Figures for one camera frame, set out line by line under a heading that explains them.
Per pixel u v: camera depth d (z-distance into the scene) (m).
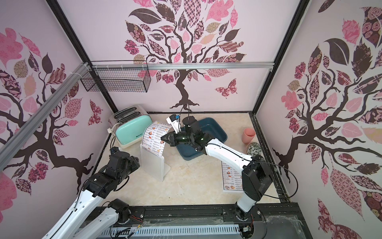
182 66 0.93
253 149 0.96
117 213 0.62
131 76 0.95
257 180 0.43
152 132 0.74
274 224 0.71
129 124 0.90
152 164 0.83
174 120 0.67
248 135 0.95
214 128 1.10
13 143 0.51
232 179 0.86
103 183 0.49
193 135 0.60
